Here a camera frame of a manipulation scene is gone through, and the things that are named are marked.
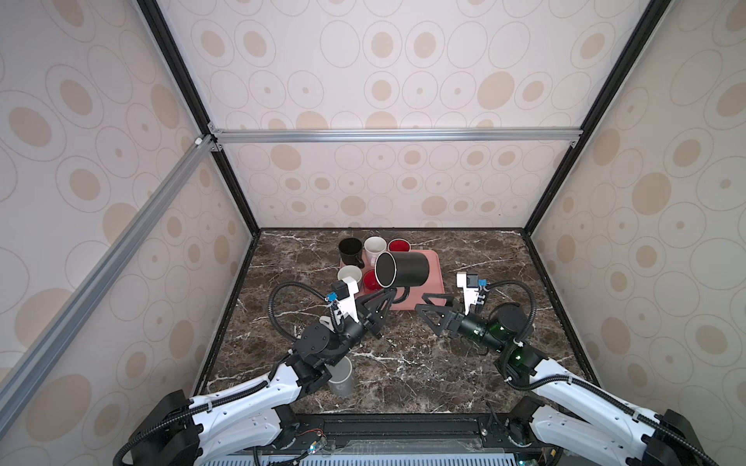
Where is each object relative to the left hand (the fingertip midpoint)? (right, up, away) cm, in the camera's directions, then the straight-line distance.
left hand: (401, 296), depth 62 cm
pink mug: (-7, +12, +42) cm, 45 cm away
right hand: (+7, -2, +5) cm, 9 cm away
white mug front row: (+3, +13, +44) cm, 46 cm away
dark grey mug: (-14, -23, +10) cm, 28 cm away
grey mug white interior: (-14, +4, +33) cm, 36 cm away
